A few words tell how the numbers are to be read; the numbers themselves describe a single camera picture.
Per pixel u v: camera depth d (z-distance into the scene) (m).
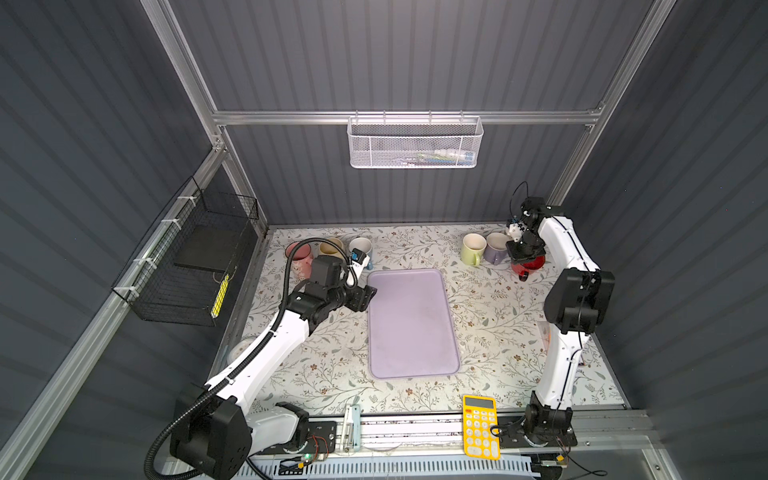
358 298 0.71
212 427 0.39
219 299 0.68
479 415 0.75
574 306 0.58
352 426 0.73
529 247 0.83
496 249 1.03
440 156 0.92
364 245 1.08
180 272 0.72
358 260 0.70
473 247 1.04
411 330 0.93
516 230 0.91
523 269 0.94
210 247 0.74
